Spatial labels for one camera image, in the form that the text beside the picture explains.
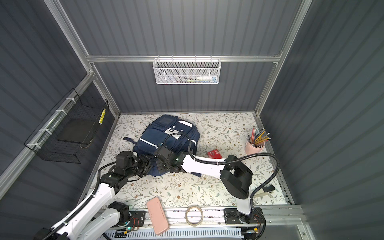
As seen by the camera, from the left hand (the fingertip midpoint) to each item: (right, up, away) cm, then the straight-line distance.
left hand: (155, 159), depth 81 cm
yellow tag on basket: (-30, +23, +2) cm, 38 cm away
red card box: (+35, 0, +16) cm, 38 cm away
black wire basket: (-41, +20, -4) cm, 46 cm away
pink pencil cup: (+56, +4, +9) cm, 56 cm away
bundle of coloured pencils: (+61, +11, +10) cm, 63 cm away
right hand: (+3, -4, +1) cm, 5 cm away
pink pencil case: (+4, -26, -8) cm, 28 cm away
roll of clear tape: (+20, -29, -10) cm, 36 cm away
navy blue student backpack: (+4, +15, +14) cm, 21 cm away
